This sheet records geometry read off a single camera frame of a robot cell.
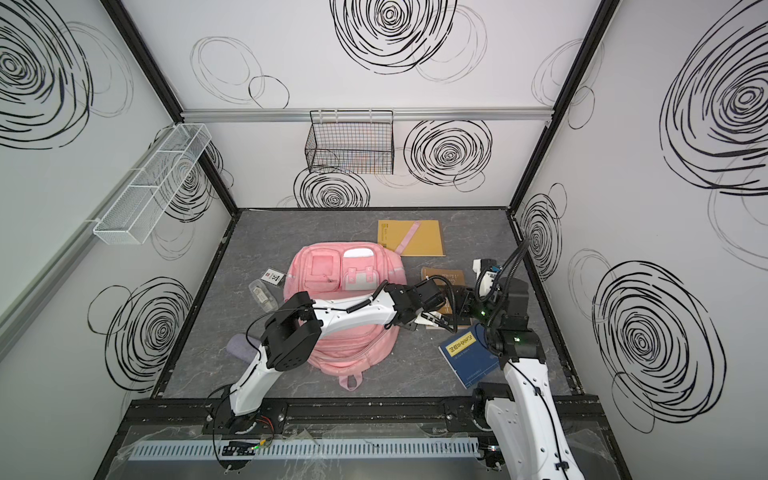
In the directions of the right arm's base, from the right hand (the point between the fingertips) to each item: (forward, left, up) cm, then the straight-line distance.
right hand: (446, 290), depth 75 cm
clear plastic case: (+7, +55, -17) cm, 58 cm away
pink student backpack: (+15, +30, -15) cm, 37 cm away
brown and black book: (-7, -1, +4) cm, 8 cm away
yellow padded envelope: (+31, +1, -19) cm, 36 cm away
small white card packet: (+15, +54, -18) cm, 59 cm away
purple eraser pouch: (-9, +56, -16) cm, 59 cm away
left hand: (+5, +7, -15) cm, 17 cm away
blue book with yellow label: (-9, -8, -20) cm, 23 cm away
